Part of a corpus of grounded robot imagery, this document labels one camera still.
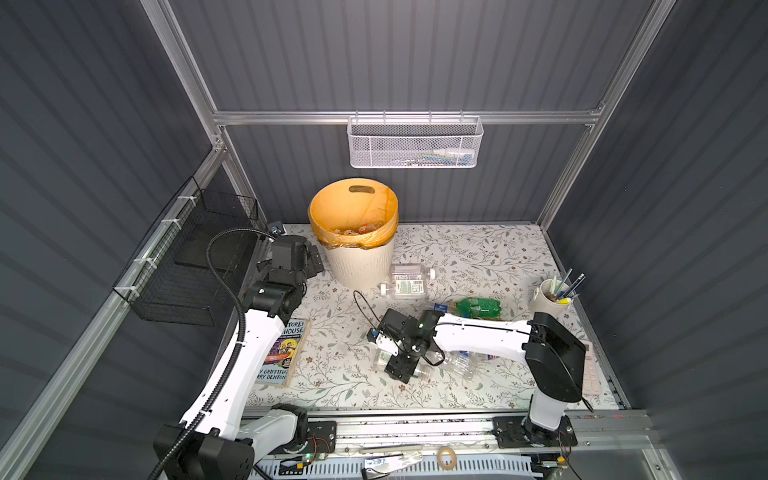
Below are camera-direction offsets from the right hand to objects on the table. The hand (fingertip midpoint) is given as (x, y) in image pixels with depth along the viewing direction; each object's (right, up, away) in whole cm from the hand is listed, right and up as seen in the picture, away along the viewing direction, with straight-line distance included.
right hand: (399, 362), depth 82 cm
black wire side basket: (-52, +25, -9) cm, 58 cm away
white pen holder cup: (+45, +18, +5) cm, 49 cm away
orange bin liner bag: (-15, +44, +21) cm, 51 cm away
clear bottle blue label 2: (+13, +14, +10) cm, 21 cm away
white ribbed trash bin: (-12, +26, +9) cm, 30 cm away
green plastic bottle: (+26, +13, +11) cm, 31 cm away
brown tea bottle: (-12, +39, +22) cm, 46 cm away
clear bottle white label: (+3, +19, +17) cm, 26 cm away
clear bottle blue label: (+18, +1, -2) cm, 18 cm away
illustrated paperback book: (-33, 0, +1) cm, 33 cm away
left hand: (-26, +29, -8) cm, 40 cm away
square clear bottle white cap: (+5, +25, +21) cm, 33 cm away
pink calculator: (+53, -5, -1) cm, 53 cm away
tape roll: (+11, -20, -12) cm, 26 cm away
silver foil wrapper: (-5, -19, -14) cm, 24 cm away
